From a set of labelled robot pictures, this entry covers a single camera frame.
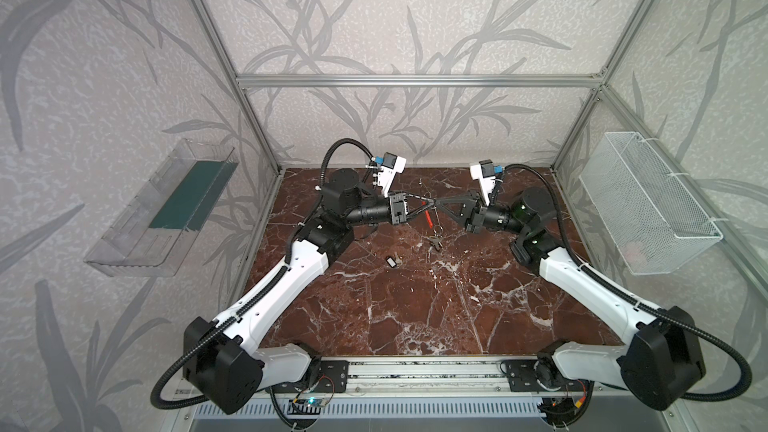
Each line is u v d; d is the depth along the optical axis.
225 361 0.37
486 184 0.60
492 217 0.60
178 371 0.37
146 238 0.63
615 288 0.46
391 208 0.57
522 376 0.73
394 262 0.94
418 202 0.61
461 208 0.62
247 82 0.94
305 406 0.72
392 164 0.60
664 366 0.40
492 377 0.75
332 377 0.73
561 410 0.74
